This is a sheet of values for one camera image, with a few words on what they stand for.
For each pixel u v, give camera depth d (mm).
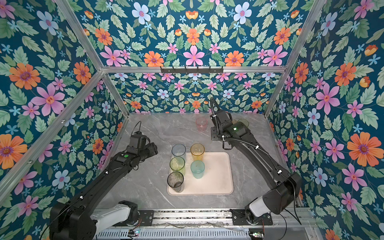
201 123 1106
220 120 554
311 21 722
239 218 727
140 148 635
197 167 863
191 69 918
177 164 851
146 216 738
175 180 767
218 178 862
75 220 378
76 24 737
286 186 396
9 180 484
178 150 880
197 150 884
